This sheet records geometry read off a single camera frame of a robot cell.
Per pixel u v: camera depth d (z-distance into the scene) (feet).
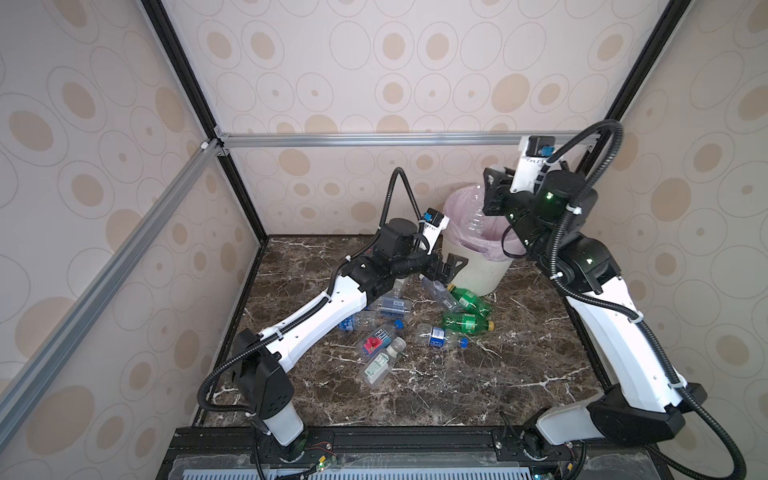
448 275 2.08
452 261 2.04
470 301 3.11
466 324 2.95
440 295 3.25
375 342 2.81
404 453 2.40
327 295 1.60
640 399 1.30
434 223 1.98
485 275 3.03
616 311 1.27
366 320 3.19
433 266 2.06
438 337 2.87
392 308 3.07
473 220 2.08
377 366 2.67
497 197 1.66
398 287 3.35
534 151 1.47
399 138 3.02
